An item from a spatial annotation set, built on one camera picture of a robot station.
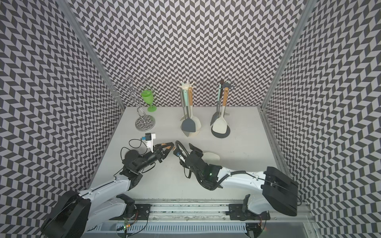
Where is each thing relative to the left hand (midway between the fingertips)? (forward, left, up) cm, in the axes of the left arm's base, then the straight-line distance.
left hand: (173, 146), depth 74 cm
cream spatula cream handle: (+21, -4, +13) cm, 25 cm away
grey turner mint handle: (+18, -6, -6) cm, 20 cm away
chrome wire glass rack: (+31, +28, -19) cm, 46 cm away
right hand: (0, -7, -6) cm, 9 cm away
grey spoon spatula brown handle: (+22, -23, -4) cm, 32 cm away
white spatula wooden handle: (+18, -27, -7) cm, 33 cm away
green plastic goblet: (+41, +22, -2) cm, 46 cm away
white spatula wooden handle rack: (+21, -12, -10) cm, 26 cm away
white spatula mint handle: (+24, -24, +9) cm, 36 cm away
